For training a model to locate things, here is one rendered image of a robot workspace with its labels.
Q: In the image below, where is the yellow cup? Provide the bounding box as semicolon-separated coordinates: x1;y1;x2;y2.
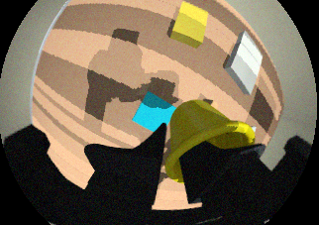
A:
164;100;256;184

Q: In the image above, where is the light brown wooden bar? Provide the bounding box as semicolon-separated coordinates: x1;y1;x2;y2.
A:
162;98;219;169

